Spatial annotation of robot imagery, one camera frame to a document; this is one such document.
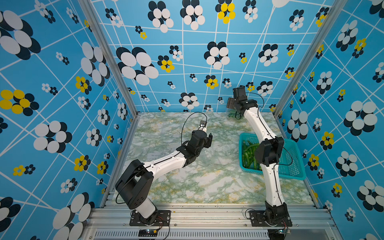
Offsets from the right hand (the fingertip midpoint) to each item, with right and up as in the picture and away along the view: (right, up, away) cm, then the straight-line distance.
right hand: (237, 101), depth 97 cm
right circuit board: (+11, -66, -30) cm, 73 cm away
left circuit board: (-51, -68, -25) cm, 89 cm away
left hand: (-21, -19, -13) cm, 31 cm away
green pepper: (+4, -36, -9) cm, 37 cm away
